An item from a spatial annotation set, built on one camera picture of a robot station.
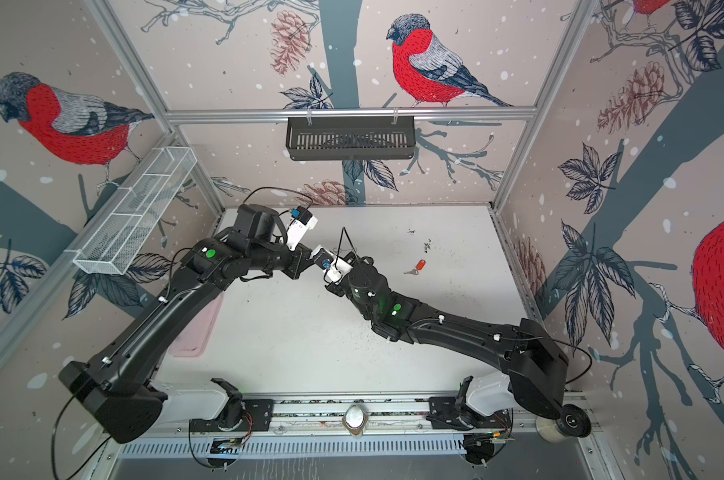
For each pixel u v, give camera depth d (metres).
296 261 0.60
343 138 1.07
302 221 0.61
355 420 0.63
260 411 0.74
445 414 0.73
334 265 0.58
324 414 0.75
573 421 0.63
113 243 0.71
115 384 0.38
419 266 1.04
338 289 0.65
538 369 0.41
